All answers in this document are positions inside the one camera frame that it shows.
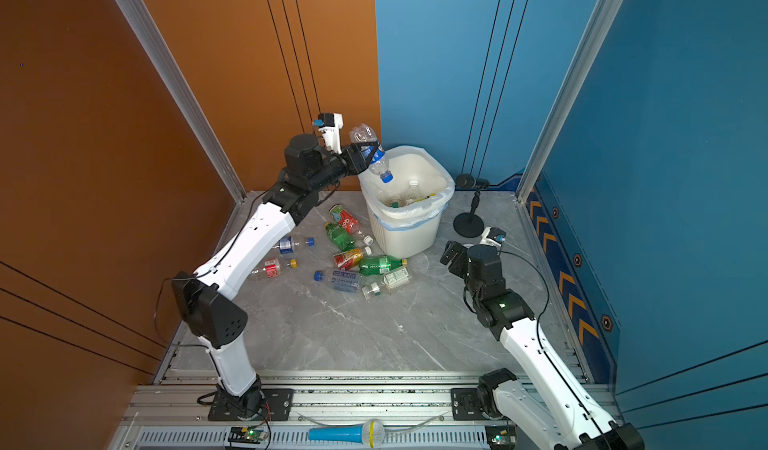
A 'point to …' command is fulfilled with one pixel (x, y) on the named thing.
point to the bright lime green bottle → (406, 202)
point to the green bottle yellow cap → (374, 265)
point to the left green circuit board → (253, 434)
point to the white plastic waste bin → (406, 214)
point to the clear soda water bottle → (342, 281)
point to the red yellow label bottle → (351, 258)
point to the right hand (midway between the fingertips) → (456, 249)
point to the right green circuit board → (501, 437)
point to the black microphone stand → (470, 225)
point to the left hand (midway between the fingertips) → (373, 142)
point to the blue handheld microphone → (371, 433)
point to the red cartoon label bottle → (350, 224)
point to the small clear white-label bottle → (391, 280)
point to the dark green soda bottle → (342, 240)
